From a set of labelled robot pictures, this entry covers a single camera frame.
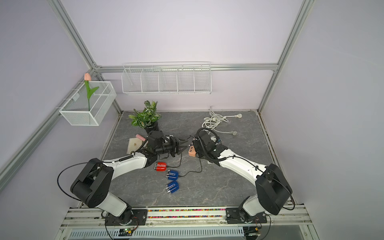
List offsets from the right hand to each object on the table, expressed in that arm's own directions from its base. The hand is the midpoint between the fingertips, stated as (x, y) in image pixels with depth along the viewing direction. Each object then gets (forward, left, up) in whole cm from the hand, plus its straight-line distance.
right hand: (191, 140), depth 84 cm
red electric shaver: (-9, +19, -14) cm, 25 cm away
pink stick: (+12, +36, -13) cm, 40 cm away
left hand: (-3, +1, +2) cm, 3 cm away
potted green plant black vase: (+10, +26, +8) cm, 29 cm away
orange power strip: (0, 0, -13) cm, 13 cm away
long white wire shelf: (+41, +14, +15) cm, 45 cm away
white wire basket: (+6, +57, +18) cm, 60 cm away
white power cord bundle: (+26, -14, -14) cm, 32 cm away
